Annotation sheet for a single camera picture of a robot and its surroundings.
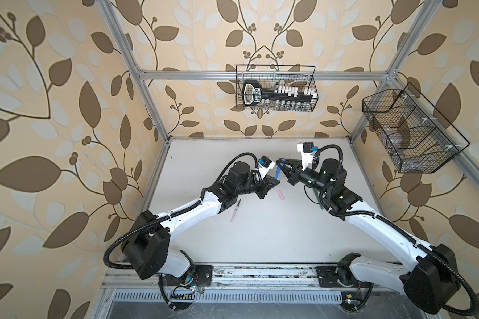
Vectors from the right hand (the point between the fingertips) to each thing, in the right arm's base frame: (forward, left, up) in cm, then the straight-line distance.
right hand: (278, 165), depth 71 cm
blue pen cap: (-1, 0, -2) cm, 3 cm away
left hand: (-1, -1, -5) cm, 6 cm away
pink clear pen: (-8, +19, -30) cm, 36 cm away
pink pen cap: (+4, -5, -29) cm, 30 cm away
